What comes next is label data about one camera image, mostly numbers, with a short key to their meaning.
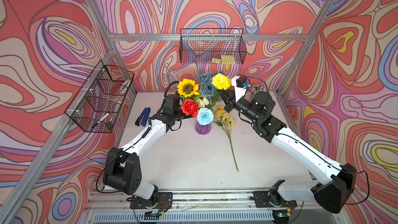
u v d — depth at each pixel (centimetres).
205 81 73
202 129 94
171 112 64
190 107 63
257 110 54
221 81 59
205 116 63
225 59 87
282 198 62
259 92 96
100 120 73
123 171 42
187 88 64
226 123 99
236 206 73
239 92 55
